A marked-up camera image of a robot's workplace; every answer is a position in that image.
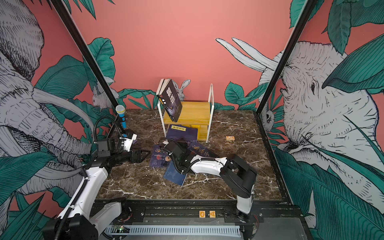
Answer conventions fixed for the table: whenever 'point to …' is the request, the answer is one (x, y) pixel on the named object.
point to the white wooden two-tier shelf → (199, 113)
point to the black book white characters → (171, 101)
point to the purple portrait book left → (159, 158)
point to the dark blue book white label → (174, 175)
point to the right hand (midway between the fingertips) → (182, 135)
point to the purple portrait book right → (195, 148)
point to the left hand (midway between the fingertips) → (143, 148)
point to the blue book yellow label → (177, 131)
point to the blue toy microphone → (120, 109)
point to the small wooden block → (230, 138)
